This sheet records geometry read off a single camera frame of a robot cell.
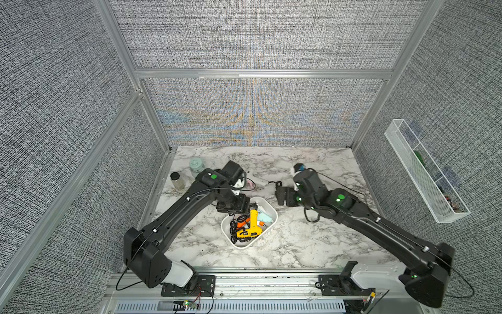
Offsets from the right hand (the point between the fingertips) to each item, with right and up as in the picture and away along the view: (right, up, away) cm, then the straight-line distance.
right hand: (284, 189), depth 74 cm
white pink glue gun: (-10, 0, +27) cm, 29 cm away
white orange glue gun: (-11, -9, +15) cm, 21 cm away
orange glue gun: (-17, -17, +13) cm, 28 cm away
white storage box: (-7, -8, +17) cm, 20 cm away
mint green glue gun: (-7, -14, +12) cm, 20 cm away
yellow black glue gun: (-11, -18, +8) cm, 23 cm away
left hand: (-15, -8, 0) cm, 17 cm away
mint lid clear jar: (-40, +9, +26) cm, 49 cm away
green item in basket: (+51, +12, -1) cm, 52 cm away
